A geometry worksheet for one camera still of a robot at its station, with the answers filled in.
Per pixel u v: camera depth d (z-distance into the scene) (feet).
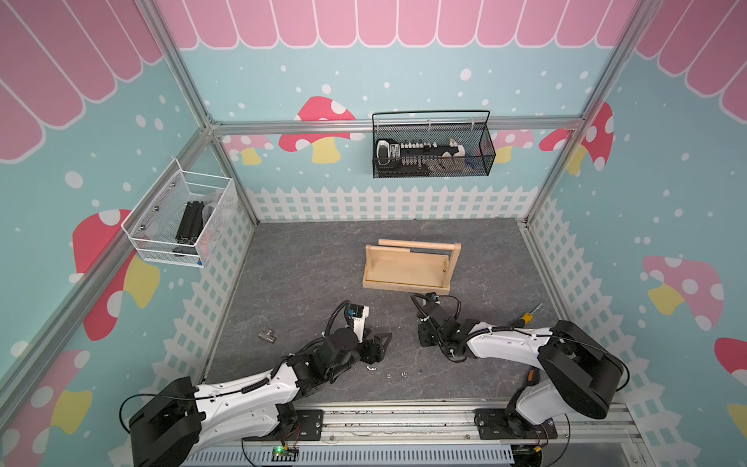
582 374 1.43
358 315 2.30
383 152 2.94
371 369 2.75
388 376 2.71
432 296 2.66
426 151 2.94
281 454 2.38
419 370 2.73
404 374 2.72
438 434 2.43
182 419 1.36
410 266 3.48
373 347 2.32
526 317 3.01
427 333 2.60
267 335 2.92
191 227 2.30
